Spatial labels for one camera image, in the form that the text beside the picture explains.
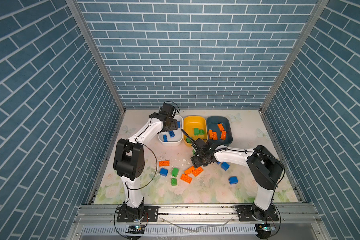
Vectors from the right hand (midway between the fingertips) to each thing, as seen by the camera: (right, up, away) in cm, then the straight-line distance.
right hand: (195, 159), depth 92 cm
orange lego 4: (+19, +20, +16) cm, 32 cm away
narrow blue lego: (-20, +13, +9) cm, 26 cm away
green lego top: (+1, +17, +13) cm, 21 cm away
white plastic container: (-14, +13, +10) cm, 22 cm away
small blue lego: (-11, +22, +15) cm, 29 cm away
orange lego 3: (+13, +14, +10) cm, 22 cm away
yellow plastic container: (0, +19, +17) cm, 26 cm away
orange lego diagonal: (-4, -5, -4) cm, 8 cm away
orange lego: (-19, -2, -1) cm, 20 cm away
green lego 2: (+5, +17, +10) cm, 20 cm away
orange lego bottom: (-6, -9, -7) cm, 13 cm away
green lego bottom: (-13, -10, -10) cm, 19 cm away
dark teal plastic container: (+13, +22, +16) cm, 31 cm away
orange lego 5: (+21, +14, +12) cm, 28 cm away
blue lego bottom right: (+21, -10, -8) cm, 25 cm away
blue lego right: (+18, -3, -4) cm, 18 cm away
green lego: (-13, -6, -5) cm, 15 cm away
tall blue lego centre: (-16, +15, +10) cm, 24 cm away
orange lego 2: (+1, -6, -4) cm, 8 cm away
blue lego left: (-19, -6, -6) cm, 21 cm away
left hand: (-16, +21, +2) cm, 26 cm away
